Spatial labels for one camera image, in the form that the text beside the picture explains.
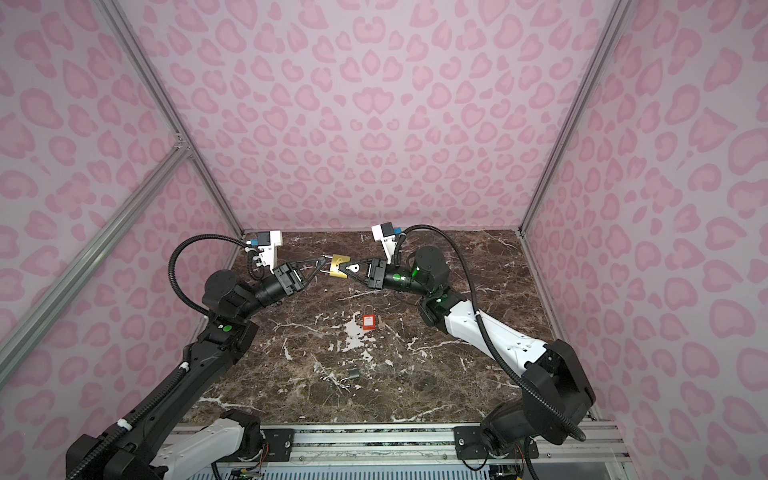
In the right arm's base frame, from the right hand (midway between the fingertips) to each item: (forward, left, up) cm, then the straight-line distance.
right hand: (343, 272), depth 62 cm
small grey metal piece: (-9, +1, -36) cm, 37 cm away
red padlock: (+7, -2, -34) cm, 35 cm away
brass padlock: (+1, +2, -1) cm, 3 cm away
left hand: (+2, +3, +1) cm, 4 cm away
